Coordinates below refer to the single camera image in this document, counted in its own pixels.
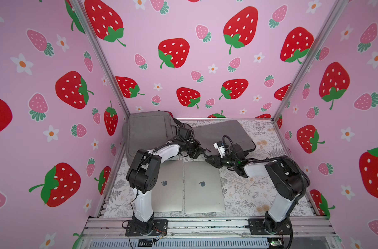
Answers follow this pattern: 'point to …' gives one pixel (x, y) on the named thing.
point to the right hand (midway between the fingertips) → (204, 162)
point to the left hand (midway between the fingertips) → (208, 149)
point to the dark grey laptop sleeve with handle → (208, 135)
